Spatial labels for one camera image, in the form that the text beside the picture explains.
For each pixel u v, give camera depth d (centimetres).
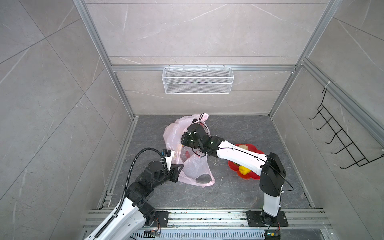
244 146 93
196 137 61
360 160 58
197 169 77
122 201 49
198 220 75
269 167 48
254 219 73
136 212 63
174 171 63
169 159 66
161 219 73
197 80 100
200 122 74
